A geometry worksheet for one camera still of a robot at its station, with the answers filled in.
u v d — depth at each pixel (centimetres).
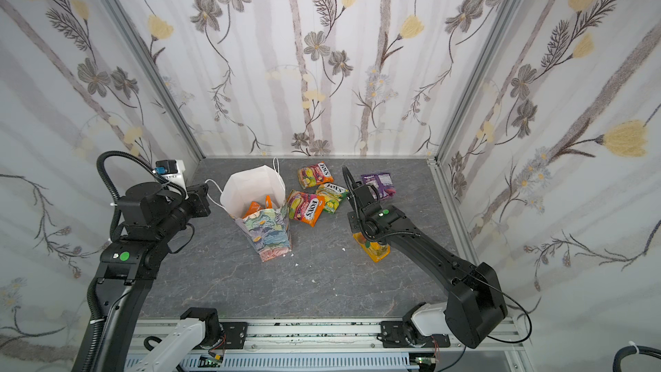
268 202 88
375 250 83
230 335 74
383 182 108
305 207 98
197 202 56
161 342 55
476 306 41
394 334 74
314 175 111
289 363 70
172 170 53
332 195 104
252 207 92
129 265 42
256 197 91
